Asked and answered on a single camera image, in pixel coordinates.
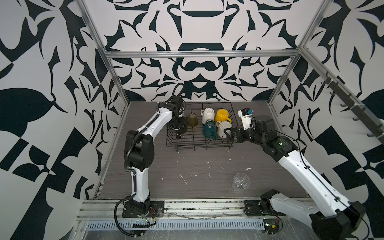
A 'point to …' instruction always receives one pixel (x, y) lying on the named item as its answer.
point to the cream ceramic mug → (207, 114)
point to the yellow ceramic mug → (222, 115)
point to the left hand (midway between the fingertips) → (181, 122)
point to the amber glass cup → (192, 120)
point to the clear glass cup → (241, 181)
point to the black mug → (182, 131)
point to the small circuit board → (271, 225)
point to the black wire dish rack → (194, 138)
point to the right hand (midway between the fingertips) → (232, 127)
